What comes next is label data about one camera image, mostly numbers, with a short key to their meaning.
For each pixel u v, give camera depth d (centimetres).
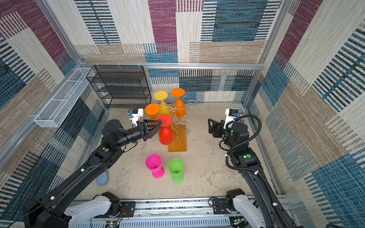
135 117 64
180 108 77
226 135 60
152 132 57
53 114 71
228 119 62
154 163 79
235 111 60
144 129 58
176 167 80
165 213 73
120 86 109
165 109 81
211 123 65
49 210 38
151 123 61
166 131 72
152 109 73
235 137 52
